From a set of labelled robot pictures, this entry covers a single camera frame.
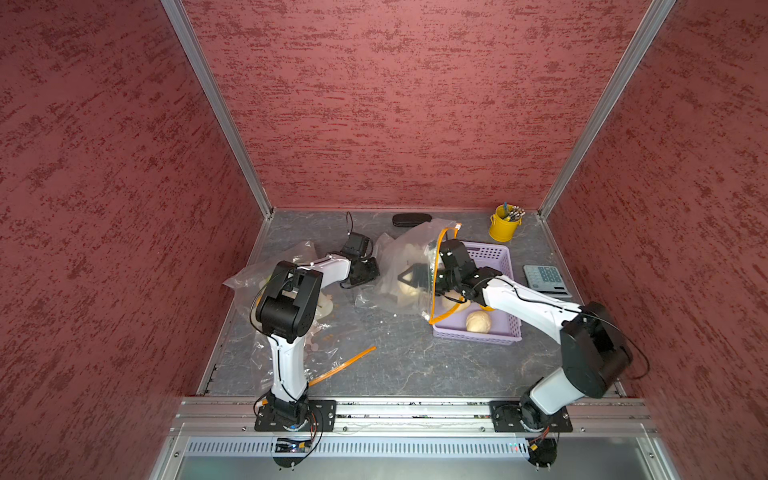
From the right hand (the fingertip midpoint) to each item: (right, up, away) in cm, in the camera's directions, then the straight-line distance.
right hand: (407, 286), depth 84 cm
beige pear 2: (0, 0, -7) cm, 7 cm away
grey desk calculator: (+49, 0, +16) cm, 51 cm away
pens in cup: (+36, +22, +14) cm, 45 cm away
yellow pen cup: (+37, +17, +26) cm, 48 cm away
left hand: (-10, 0, +17) cm, 20 cm away
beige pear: (+20, -11, 0) cm, 23 cm away
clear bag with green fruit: (-24, -19, 0) cm, 30 cm away
